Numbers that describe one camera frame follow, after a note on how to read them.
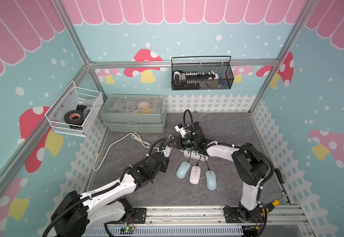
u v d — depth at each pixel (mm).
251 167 500
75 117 707
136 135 1053
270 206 766
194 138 726
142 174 611
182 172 873
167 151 814
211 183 831
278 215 759
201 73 915
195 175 871
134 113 998
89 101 780
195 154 926
